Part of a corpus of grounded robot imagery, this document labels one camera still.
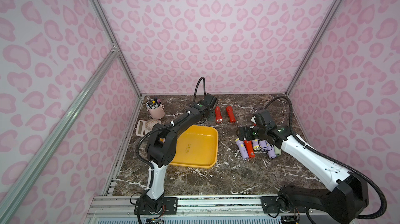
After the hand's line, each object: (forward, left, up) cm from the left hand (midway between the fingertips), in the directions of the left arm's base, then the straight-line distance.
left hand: (211, 114), depth 95 cm
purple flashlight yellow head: (-18, -26, -8) cm, 33 cm away
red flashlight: (+10, -13, -8) cm, 18 cm away
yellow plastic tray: (-14, +9, -14) cm, 22 cm away
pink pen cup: (+5, +35, 0) cm, 36 cm away
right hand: (-15, -17, +5) cm, 23 cm away
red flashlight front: (-17, -22, -8) cm, 29 cm away
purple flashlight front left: (-19, -17, -7) cm, 27 cm away
